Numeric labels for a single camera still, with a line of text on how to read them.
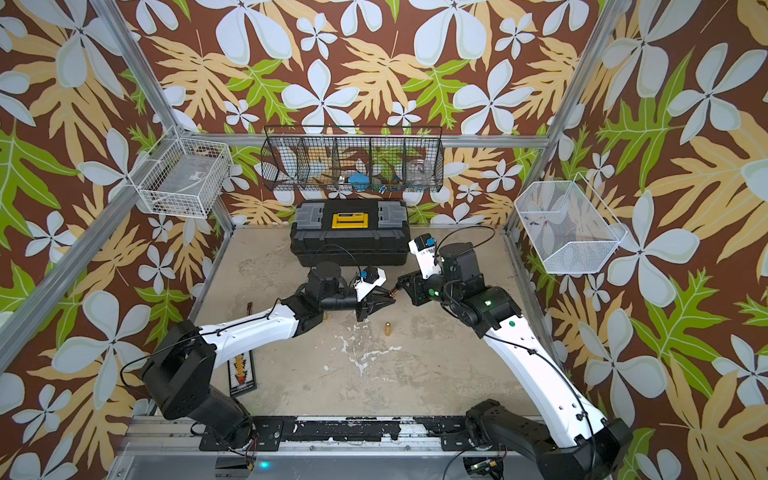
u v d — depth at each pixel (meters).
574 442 0.37
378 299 0.72
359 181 0.94
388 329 0.89
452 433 0.73
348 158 0.98
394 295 0.73
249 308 0.98
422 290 0.62
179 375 0.44
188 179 0.86
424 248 0.61
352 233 0.96
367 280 0.66
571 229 0.84
